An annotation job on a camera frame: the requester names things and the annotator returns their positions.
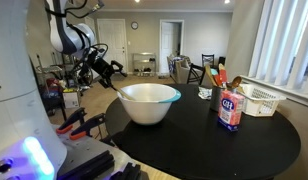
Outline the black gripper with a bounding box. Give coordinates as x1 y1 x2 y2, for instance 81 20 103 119
87 49 116 90

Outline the white mixing bowl teal rim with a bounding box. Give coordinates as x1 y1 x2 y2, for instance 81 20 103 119
116 83 182 126

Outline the cardboard box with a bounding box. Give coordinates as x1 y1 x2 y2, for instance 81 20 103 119
62 88 81 110

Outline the white panel entry door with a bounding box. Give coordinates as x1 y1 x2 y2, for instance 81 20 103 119
96 18 128 75

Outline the metal shoe rack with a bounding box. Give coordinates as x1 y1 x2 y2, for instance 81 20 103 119
132 52 158 77

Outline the blue white blanket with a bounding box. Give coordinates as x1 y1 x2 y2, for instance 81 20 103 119
168 55 184 75

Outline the white open interior door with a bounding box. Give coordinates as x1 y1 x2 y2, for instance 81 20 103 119
159 21 182 75

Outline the grey sofa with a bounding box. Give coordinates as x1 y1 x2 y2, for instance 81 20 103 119
166 54 193 85

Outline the black metal dining chair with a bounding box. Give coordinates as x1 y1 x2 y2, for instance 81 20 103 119
186 63 207 86

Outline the flat wooden spatula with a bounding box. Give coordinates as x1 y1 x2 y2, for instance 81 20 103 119
204 64 218 88

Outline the black chair patterned cushion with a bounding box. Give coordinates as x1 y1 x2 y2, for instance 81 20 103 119
201 53 216 68

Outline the grey utensil holder cup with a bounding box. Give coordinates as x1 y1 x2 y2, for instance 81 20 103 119
209 84 229 113

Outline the black round table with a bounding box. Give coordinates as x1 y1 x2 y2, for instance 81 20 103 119
104 83 302 180

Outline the red spatula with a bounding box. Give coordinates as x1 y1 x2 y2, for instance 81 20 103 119
213 63 229 87

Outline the pink sugar box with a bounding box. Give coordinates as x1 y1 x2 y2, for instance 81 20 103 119
217 89 246 132

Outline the brown wooden spoon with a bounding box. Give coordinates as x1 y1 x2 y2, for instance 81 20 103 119
229 75 244 91

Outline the white plastic basket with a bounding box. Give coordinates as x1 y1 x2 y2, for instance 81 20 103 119
238 83 287 118

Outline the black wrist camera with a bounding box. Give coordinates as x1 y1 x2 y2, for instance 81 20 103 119
109 59 129 79

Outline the black clamp orange handle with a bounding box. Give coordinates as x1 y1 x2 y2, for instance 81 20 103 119
68 112 107 141
55 107 88 135

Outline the grey robot mount plate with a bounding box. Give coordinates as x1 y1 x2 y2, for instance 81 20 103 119
53 124 152 180

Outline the black aluminium rail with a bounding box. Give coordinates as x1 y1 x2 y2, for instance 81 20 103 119
57 149 116 180

